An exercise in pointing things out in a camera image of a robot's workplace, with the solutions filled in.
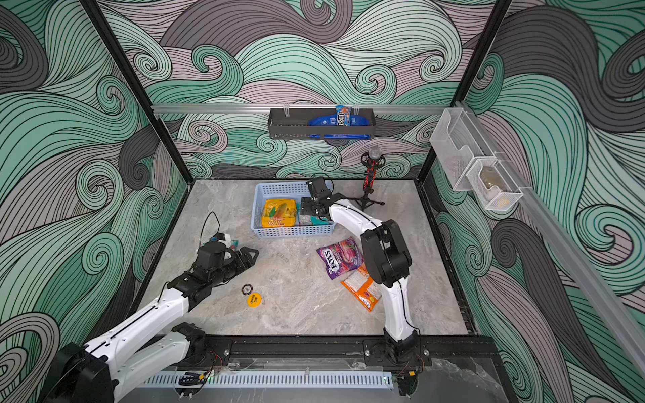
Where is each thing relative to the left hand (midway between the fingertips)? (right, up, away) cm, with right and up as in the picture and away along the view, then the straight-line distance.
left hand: (253, 253), depth 83 cm
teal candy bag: (+17, +9, +20) cm, 28 cm away
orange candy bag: (+37, -12, +2) cm, 39 cm away
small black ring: (-3, -13, +3) cm, 14 cm away
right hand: (+20, +16, +15) cm, 30 cm away
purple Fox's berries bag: (+31, -4, +9) cm, 33 cm away
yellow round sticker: (0, -16, 0) cm, 16 cm away
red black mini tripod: (+44, +34, +12) cm, 56 cm away
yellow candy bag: (+6, +12, +19) cm, 23 cm away
